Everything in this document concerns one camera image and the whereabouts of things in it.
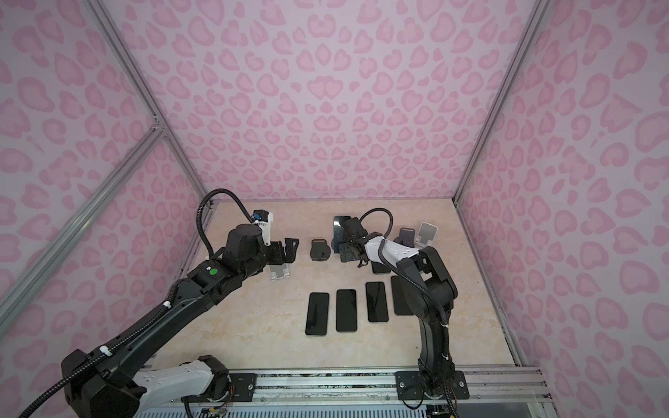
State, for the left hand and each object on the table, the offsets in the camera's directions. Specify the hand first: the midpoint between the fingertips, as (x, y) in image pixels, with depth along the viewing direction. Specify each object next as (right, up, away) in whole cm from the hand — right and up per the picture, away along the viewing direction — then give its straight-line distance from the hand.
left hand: (286, 236), depth 75 cm
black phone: (+14, 0, +27) cm, 31 cm away
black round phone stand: (+7, -7, +26) cm, 28 cm away
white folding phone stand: (+48, -1, +25) cm, 55 cm away
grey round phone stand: (+41, -2, +24) cm, 47 cm away
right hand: (+21, -6, +24) cm, 33 cm away
